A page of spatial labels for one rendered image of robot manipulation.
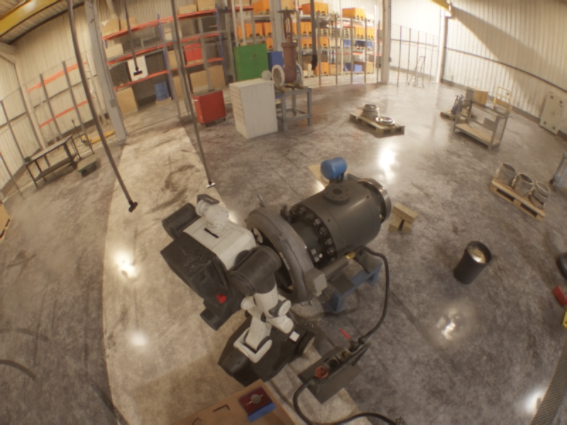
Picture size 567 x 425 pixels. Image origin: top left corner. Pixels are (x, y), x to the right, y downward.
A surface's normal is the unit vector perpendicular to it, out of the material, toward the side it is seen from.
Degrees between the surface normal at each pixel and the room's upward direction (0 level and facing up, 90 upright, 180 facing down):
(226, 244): 0
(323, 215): 18
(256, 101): 90
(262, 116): 90
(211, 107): 90
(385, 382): 0
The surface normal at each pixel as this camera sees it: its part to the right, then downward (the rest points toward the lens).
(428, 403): -0.07, -0.76
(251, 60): 0.48, 0.54
